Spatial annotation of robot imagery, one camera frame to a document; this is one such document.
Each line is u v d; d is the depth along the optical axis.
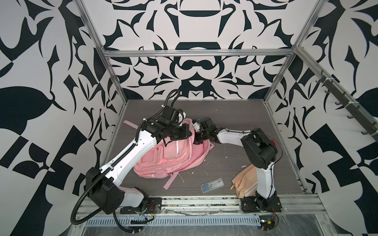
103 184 0.39
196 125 0.90
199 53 0.92
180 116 0.73
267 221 0.71
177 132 0.65
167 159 0.78
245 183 0.79
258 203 0.67
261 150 0.53
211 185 0.79
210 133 0.78
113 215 0.70
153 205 0.73
